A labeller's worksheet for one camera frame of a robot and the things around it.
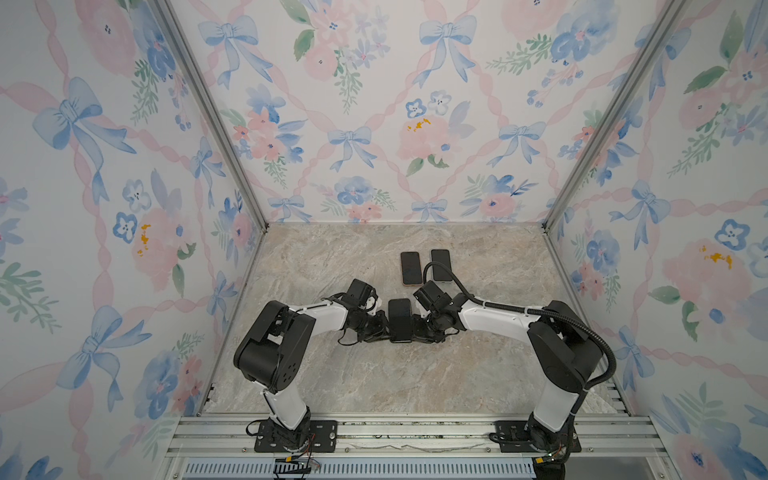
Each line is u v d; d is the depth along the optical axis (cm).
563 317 50
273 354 48
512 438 73
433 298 73
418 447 73
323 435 75
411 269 111
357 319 75
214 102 86
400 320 82
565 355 48
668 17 69
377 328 82
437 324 71
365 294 79
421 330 80
